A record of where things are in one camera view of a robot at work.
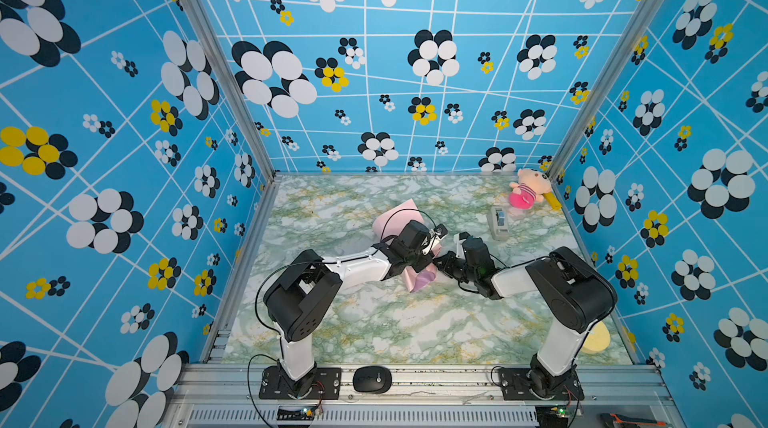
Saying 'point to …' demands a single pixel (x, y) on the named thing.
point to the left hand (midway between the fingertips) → (429, 247)
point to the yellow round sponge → (598, 338)
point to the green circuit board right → (552, 415)
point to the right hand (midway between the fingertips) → (433, 261)
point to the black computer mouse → (372, 379)
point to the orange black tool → (615, 419)
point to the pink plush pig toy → (532, 186)
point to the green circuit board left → (311, 413)
